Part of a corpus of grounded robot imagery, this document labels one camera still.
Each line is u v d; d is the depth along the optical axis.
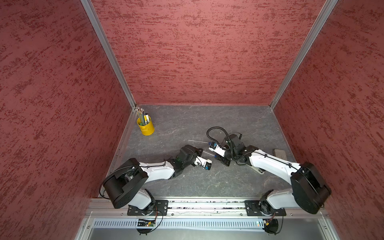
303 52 0.88
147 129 0.97
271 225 0.71
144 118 0.97
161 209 0.73
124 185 0.43
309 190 0.42
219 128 0.65
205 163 0.74
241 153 0.66
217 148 0.75
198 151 0.83
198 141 1.00
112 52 0.89
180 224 0.77
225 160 0.76
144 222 0.73
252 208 0.74
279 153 0.92
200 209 0.76
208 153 0.85
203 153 0.86
